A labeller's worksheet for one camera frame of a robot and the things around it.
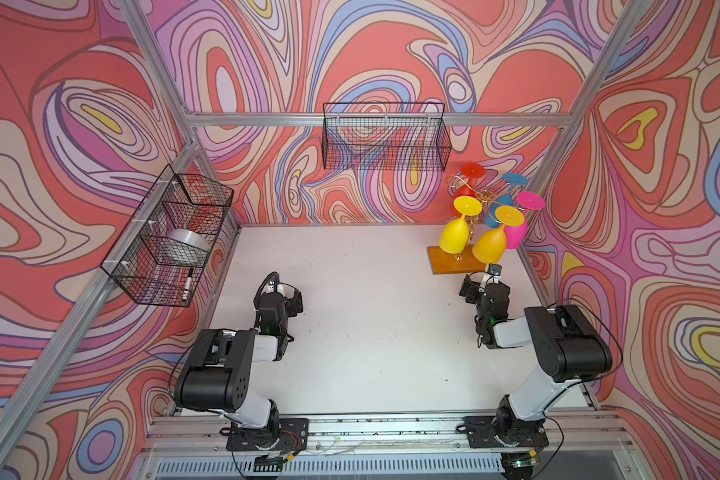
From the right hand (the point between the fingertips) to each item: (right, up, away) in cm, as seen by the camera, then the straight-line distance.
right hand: (481, 283), depth 97 cm
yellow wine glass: (-3, +11, -14) cm, 18 cm away
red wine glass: (-7, +35, -8) cm, 36 cm away
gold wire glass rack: (-3, +25, -12) cm, 28 cm away
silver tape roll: (-82, +11, -26) cm, 87 cm away
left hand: (-64, -2, -3) cm, 64 cm away
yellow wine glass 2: (-13, +15, -12) cm, 23 cm away
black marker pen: (-82, +2, -24) cm, 86 cm away
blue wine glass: (+5, +26, -6) cm, 27 cm away
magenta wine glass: (+7, +24, -15) cm, 29 cm away
